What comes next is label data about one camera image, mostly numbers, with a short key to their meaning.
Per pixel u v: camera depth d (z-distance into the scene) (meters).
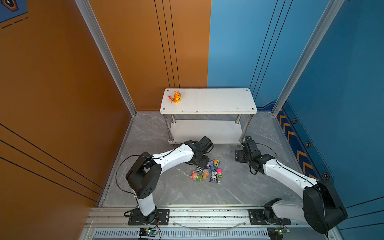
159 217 0.74
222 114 1.20
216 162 0.90
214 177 0.84
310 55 0.86
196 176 0.83
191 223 0.73
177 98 0.74
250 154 0.67
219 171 0.86
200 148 0.68
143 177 0.46
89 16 0.72
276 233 0.71
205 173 0.85
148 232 0.71
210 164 0.89
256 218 0.72
